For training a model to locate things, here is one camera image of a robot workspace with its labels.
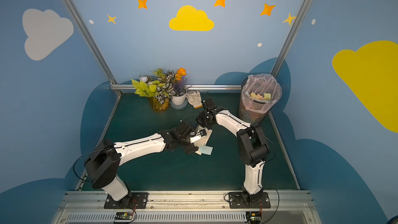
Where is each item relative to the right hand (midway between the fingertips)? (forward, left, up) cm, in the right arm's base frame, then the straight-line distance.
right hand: (198, 120), depth 95 cm
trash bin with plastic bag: (+22, -40, +5) cm, 46 cm away
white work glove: (+27, +5, -9) cm, 29 cm away
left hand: (-11, +1, +1) cm, 11 cm away
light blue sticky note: (-15, -6, -8) cm, 18 cm away
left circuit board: (-50, +32, -9) cm, 60 cm away
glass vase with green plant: (+10, +23, +17) cm, 31 cm away
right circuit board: (-46, -30, -10) cm, 56 cm away
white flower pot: (+19, +16, -5) cm, 25 cm away
